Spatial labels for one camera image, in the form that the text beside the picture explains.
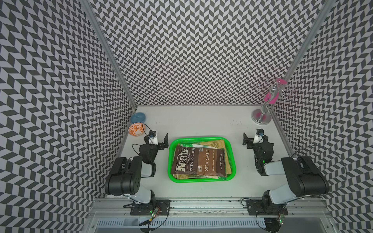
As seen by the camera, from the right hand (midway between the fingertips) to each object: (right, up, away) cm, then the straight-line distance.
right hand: (251, 134), depth 91 cm
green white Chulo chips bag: (-37, -6, -5) cm, 38 cm away
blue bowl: (-78, +11, +17) cm, 81 cm away
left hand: (-57, +1, -1) cm, 57 cm away
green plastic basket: (-14, -5, -3) cm, 15 cm away
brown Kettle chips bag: (-32, -13, -14) cm, 37 cm away
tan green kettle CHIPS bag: (-20, -6, -4) cm, 21 cm away
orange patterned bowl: (-77, +2, +11) cm, 78 cm away
